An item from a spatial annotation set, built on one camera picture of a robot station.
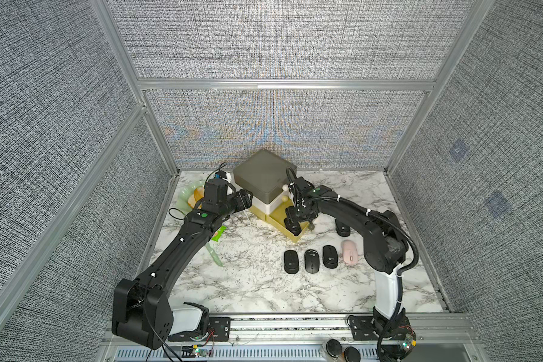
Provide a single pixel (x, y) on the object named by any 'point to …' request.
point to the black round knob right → (352, 354)
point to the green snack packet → (218, 234)
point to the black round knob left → (333, 348)
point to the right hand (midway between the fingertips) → (293, 211)
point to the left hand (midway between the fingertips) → (250, 193)
